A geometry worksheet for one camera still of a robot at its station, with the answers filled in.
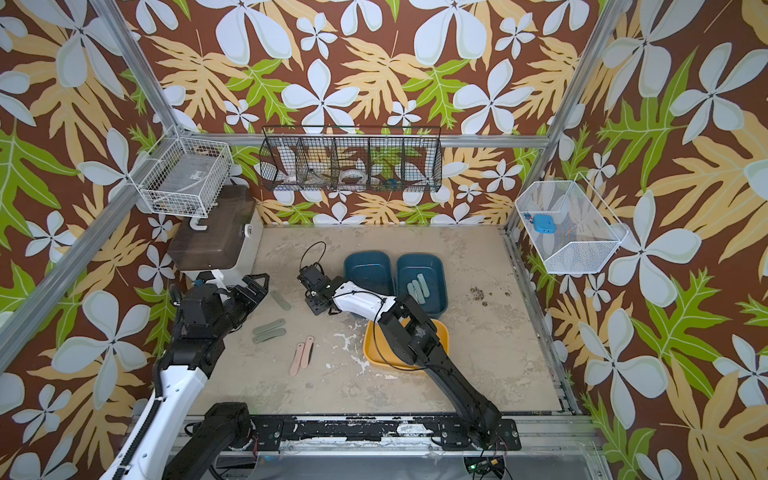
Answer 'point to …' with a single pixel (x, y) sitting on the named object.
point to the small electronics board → (481, 465)
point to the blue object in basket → (544, 224)
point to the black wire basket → (351, 158)
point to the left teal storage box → (372, 269)
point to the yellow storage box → (380, 348)
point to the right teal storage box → (431, 266)
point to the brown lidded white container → (228, 242)
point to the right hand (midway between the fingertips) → (318, 297)
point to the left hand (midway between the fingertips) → (262, 281)
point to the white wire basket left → (185, 175)
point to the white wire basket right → (571, 230)
